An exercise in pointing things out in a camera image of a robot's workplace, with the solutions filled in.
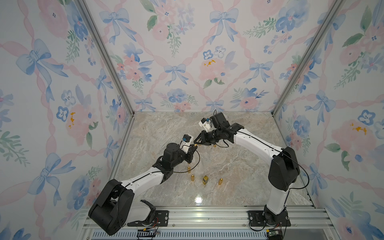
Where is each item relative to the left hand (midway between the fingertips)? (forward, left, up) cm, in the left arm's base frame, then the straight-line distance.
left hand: (196, 145), depth 83 cm
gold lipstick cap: (-4, -9, +7) cm, 12 cm away
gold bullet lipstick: (-1, 0, +1) cm, 1 cm away
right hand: (+2, 0, +2) cm, 2 cm away
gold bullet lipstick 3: (-15, -14, -13) cm, 24 cm away
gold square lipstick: (-16, -5, -10) cm, 19 cm away
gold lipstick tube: (-19, +3, +12) cm, 23 cm away
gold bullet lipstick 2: (-13, +2, -15) cm, 20 cm away
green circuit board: (-38, -38, -19) cm, 57 cm away
